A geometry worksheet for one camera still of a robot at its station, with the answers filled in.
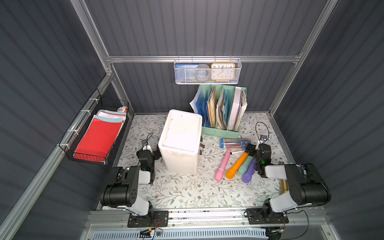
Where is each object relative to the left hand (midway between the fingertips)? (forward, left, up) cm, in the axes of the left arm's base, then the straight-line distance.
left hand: (148, 146), depth 92 cm
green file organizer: (+19, -46, +14) cm, 51 cm away
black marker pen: (-1, -57, -7) cm, 57 cm away
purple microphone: (-18, -58, -5) cm, 61 cm away
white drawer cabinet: (-7, -21, +16) cm, 27 cm away
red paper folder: (-8, +18, +19) cm, 27 cm away
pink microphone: (-16, -43, -4) cm, 46 cm away
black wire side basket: (+13, +25, +21) cm, 35 cm away
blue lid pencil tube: (+4, -54, -3) cm, 55 cm away
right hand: (+1, -70, 0) cm, 70 cm away
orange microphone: (-16, -49, -4) cm, 52 cm away
